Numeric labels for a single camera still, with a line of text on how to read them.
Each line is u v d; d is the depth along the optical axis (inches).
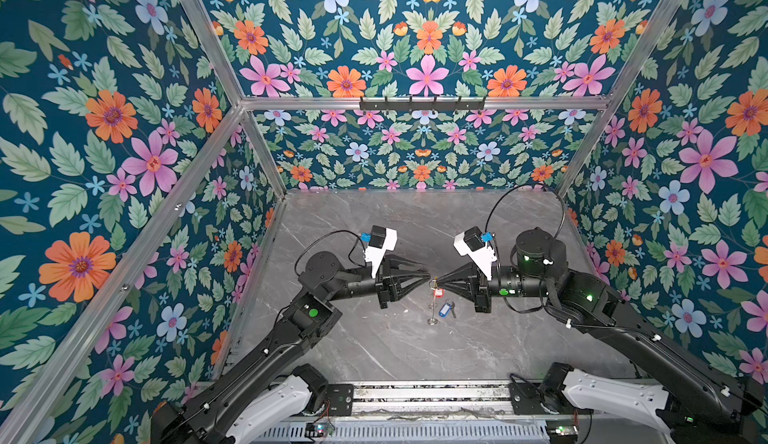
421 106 36.4
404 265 22.3
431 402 29.5
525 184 48.3
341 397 29.3
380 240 19.9
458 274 21.8
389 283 20.8
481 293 19.4
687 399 15.3
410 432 27.7
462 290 22.0
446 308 34.8
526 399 28.9
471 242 19.2
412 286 21.9
